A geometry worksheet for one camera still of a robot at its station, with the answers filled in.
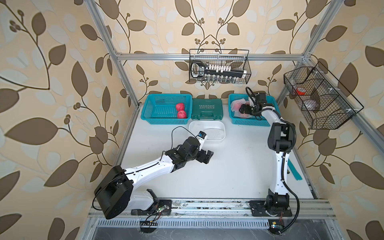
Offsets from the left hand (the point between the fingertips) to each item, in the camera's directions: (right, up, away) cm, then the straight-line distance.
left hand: (205, 147), depth 81 cm
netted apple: (+26, +19, +27) cm, 42 cm away
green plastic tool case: (+3, +23, +30) cm, 38 cm away
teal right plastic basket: (+32, +14, +20) cm, 41 cm away
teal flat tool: (+53, -16, +4) cm, 55 cm away
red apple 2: (-17, +25, +30) cm, 43 cm away
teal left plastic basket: (-33, +24, +38) cm, 56 cm away
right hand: (+32, +23, +29) cm, 49 cm away
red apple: (-16, +19, +26) cm, 36 cm away
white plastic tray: (-5, +11, +18) cm, 21 cm away
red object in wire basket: (+53, +30, +1) cm, 61 cm away
